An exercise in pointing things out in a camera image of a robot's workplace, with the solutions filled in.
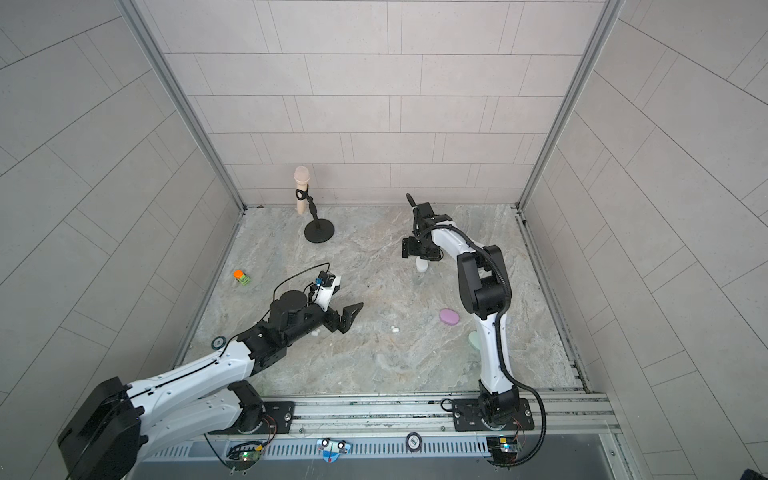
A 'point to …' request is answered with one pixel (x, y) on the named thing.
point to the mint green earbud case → (474, 339)
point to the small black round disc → (413, 442)
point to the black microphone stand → (318, 230)
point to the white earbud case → (421, 264)
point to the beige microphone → (301, 176)
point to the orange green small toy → (241, 277)
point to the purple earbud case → (449, 316)
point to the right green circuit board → (502, 448)
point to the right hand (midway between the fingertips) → (413, 254)
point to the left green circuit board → (246, 460)
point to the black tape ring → (216, 348)
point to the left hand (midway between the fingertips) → (358, 296)
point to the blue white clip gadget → (331, 448)
